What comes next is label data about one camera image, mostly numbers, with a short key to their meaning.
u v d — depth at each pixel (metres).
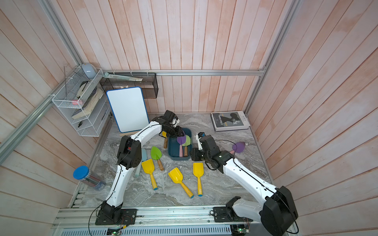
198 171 0.88
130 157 0.61
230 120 1.11
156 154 0.96
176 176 0.87
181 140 1.01
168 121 0.84
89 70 0.83
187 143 1.01
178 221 0.73
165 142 1.01
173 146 0.98
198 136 0.75
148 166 0.90
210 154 0.60
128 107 0.90
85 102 0.76
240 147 1.00
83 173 0.69
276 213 0.39
